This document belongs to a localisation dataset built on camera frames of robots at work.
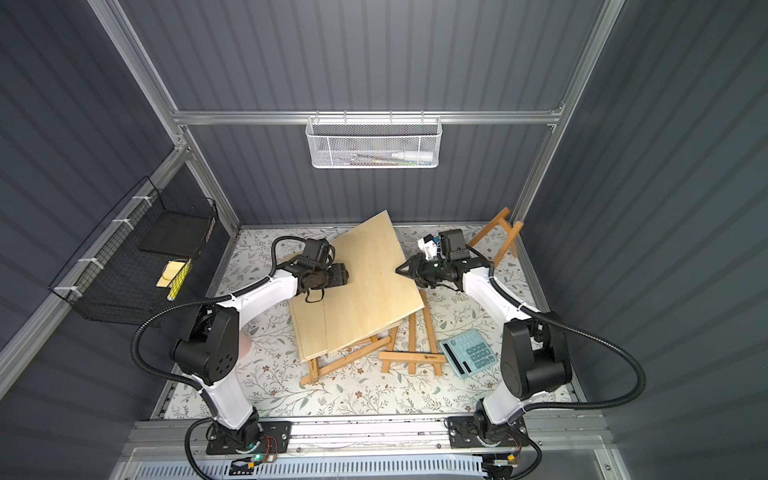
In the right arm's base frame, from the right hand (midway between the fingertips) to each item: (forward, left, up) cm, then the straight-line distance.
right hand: (402, 271), depth 83 cm
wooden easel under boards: (-15, +9, -16) cm, 23 cm away
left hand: (+4, +17, -9) cm, 20 cm away
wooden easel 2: (-19, -3, -14) cm, 24 cm away
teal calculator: (-17, -19, -17) cm, 31 cm away
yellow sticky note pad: (-5, +59, +8) cm, 60 cm away
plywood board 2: (-8, +28, -15) cm, 33 cm away
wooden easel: (+12, -34, -1) cm, 36 cm away
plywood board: (-5, +7, -5) cm, 10 cm away
